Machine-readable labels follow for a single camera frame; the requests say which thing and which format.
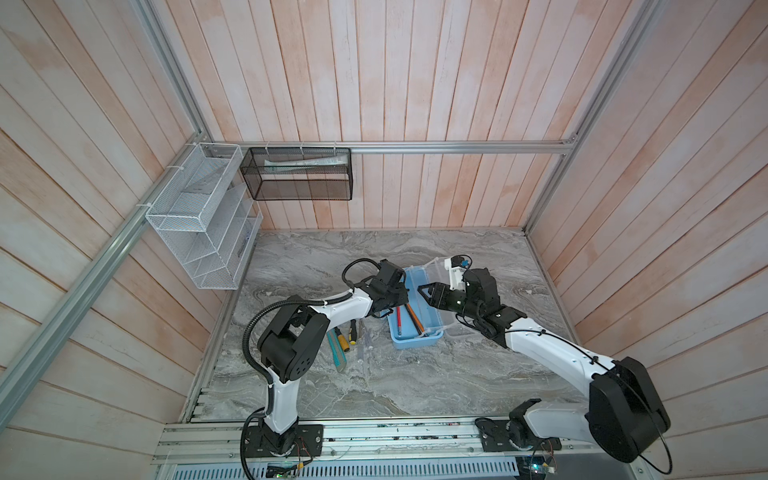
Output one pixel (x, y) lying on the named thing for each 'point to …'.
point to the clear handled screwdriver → (361, 347)
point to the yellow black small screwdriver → (352, 335)
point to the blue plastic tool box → (437, 323)
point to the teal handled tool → (337, 351)
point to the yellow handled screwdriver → (342, 340)
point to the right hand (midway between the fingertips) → (422, 288)
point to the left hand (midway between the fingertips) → (405, 299)
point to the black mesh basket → (299, 173)
